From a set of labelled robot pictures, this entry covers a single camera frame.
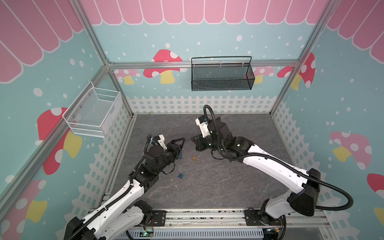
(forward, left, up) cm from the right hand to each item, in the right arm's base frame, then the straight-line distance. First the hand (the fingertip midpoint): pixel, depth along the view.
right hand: (190, 138), depth 70 cm
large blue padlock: (+7, +8, -29) cm, 31 cm away
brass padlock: (+6, -1, -29) cm, 30 cm away
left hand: (0, +3, -5) cm, 6 cm away
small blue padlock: (-6, +7, -30) cm, 31 cm away
